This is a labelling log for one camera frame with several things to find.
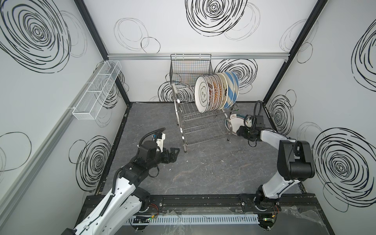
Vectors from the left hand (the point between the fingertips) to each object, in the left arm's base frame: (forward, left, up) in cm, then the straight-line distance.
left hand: (174, 149), depth 75 cm
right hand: (+20, -41, -12) cm, 47 cm away
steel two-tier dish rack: (+24, -11, -13) cm, 29 cm away
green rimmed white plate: (+33, -40, -18) cm, 55 cm away
